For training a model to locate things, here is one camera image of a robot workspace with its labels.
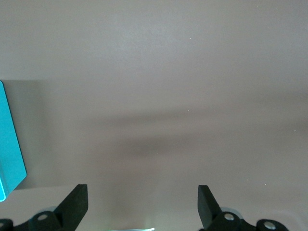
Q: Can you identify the turquoise plastic bin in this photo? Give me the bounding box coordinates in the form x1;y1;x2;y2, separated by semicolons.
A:
0;80;27;202

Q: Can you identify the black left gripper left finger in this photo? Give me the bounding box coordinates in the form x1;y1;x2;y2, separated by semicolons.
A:
0;184;89;231

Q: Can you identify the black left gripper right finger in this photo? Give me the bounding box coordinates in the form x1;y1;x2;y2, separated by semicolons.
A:
197;184;289;231

